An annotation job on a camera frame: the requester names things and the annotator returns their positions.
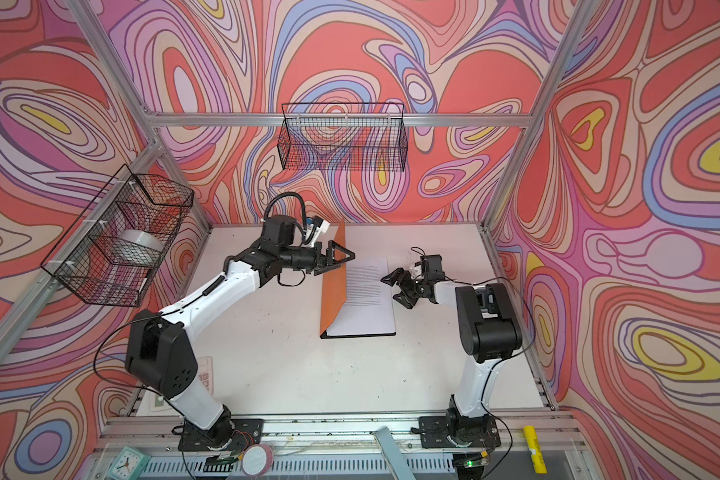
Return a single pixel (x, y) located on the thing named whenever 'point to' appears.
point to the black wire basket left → (81, 260)
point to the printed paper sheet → (369, 306)
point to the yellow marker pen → (535, 450)
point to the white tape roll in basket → (137, 248)
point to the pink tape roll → (258, 459)
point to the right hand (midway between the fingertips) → (390, 291)
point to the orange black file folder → (334, 291)
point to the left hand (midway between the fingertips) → (350, 260)
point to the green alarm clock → (129, 464)
